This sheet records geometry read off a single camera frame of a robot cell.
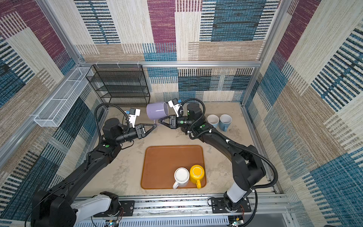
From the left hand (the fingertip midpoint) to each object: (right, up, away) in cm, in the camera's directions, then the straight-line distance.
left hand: (155, 125), depth 70 cm
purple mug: (+1, +7, -1) cm, 7 cm away
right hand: (+1, +1, +2) cm, 3 cm away
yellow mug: (+20, -26, +5) cm, 33 cm away
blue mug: (+42, +1, +27) cm, 50 cm away
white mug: (+13, -28, +7) cm, 31 cm away
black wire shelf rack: (-34, +28, +38) cm, 59 cm away
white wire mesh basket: (-50, +6, +1) cm, 51 cm away
